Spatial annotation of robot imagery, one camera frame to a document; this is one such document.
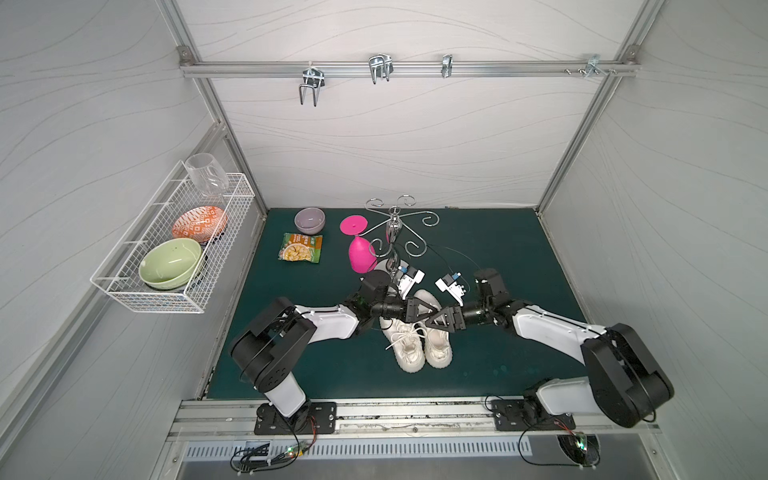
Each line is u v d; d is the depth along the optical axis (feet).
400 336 2.65
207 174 2.16
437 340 2.75
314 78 2.57
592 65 2.51
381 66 2.50
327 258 3.51
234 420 2.46
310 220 3.67
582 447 2.35
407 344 2.66
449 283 2.51
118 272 1.83
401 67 2.58
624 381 1.41
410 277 2.51
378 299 2.30
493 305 2.27
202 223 2.35
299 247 3.50
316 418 2.40
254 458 2.27
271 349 1.48
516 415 2.40
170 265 2.06
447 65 2.41
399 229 2.62
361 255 2.77
